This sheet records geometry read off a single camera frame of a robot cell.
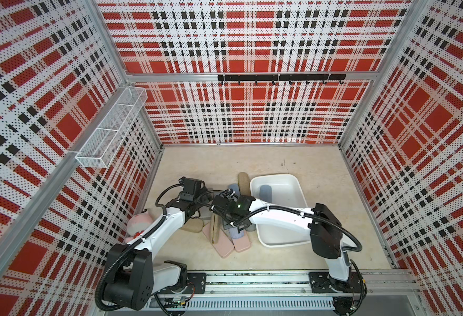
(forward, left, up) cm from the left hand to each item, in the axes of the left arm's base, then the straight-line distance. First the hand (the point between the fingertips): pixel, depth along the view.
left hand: (205, 196), depth 89 cm
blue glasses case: (+9, -13, -8) cm, 18 cm away
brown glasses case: (-14, -6, 0) cm, 15 cm away
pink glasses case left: (-20, -9, -8) cm, 23 cm away
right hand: (-11, -14, 0) cm, 17 cm away
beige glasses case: (-11, +5, -5) cm, 13 cm away
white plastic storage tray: (+9, -40, -9) cm, 42 cm away
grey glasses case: (-13, -21, -5) cm, 25 cm away
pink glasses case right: (-20, -17, -4) cm, 27 cm away
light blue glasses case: (+7, -28, -7) cm, 30 cm away
